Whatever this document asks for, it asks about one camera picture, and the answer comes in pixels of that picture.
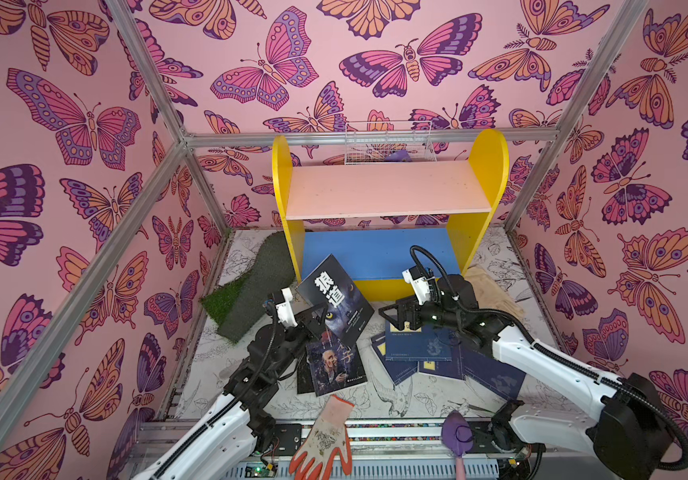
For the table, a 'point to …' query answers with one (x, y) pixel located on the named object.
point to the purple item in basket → (400, 155)
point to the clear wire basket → (384, 153)
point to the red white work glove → (328, 437)
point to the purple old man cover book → (335, 363)
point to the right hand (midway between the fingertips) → (389, 303)
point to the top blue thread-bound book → (421, 342)
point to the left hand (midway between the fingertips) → (329, 304)
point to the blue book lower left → (397, 369)
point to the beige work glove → (489, 294)
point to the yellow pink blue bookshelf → (398, 226)
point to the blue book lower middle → (452, 369)
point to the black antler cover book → (304, 376)
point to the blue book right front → (500, 377)
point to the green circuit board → (260, 470)
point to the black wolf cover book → (348, 312)
